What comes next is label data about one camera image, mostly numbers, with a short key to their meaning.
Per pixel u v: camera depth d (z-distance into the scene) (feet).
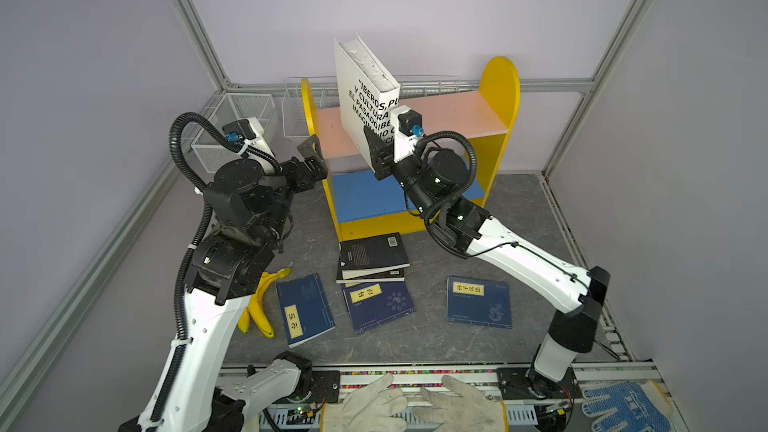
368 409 2.32
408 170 1.69
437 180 1.44
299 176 1.56
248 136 1.37
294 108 4.33
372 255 3.10
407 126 1.46
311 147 1.61
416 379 2.49
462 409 2.32
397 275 2.95
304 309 2.84
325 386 2.42
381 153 1.66
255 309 2.65
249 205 1.19
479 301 2.86
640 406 2.32
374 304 2.83
